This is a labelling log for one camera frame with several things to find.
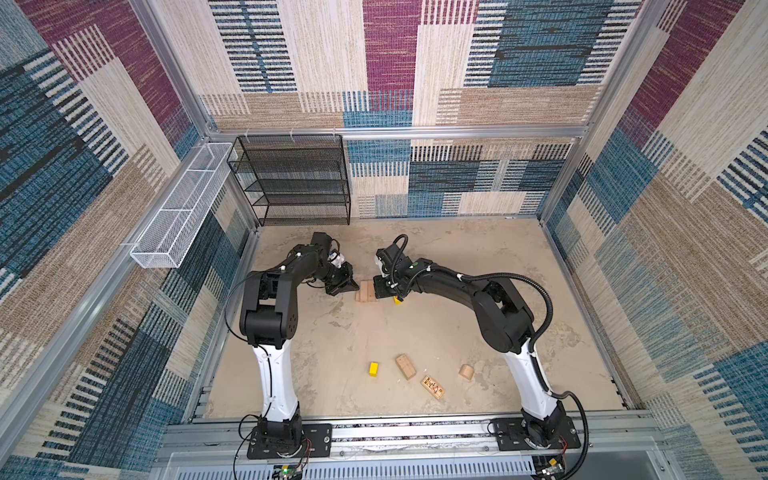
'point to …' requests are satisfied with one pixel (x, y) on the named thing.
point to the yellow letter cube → (396, 301)
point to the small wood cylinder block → (466, 372)
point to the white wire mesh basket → (167, 242)
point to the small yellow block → (373, 369)
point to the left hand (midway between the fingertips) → (360, 282)
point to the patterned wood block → (432, 386)
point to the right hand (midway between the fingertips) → (378, 292)
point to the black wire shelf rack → (293, 179)
